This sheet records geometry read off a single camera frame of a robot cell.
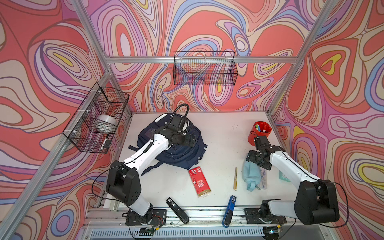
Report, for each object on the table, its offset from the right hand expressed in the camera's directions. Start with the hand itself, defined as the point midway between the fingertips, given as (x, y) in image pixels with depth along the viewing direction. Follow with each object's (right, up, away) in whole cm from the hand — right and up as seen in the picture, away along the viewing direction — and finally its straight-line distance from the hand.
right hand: (257, 163), depth 87 cm
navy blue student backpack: (-46, +5, -2) cm, 46 cm away
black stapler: (-45, -20, -13) cm, 51 cm away
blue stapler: (-21, -23, -16) cm, 35 cm away
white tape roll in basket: (-80, +24, -17) cm, 85 cm away
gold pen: (-13, -9, -1) cm, 16 cm away
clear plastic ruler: (+3, -9, -1) cm, 9 cm away
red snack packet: (-33, -12, -4) cm, 35 cm away
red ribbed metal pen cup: (+5, +21, +9) cm, 23 cm away
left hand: (-40, +15, -2) cm, 43 cm away
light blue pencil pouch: (-4, -6, -3) cm, 7 cm away
